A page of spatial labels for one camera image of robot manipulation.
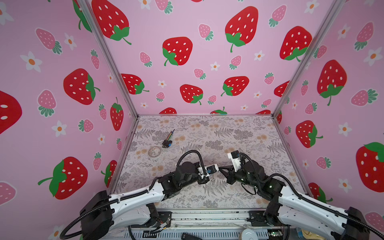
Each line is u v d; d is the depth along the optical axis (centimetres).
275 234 70
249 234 66
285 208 61
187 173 55
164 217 75
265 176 59
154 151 101
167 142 103
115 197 44
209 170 60
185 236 68
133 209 48
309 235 66
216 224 73
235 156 65
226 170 70
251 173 57
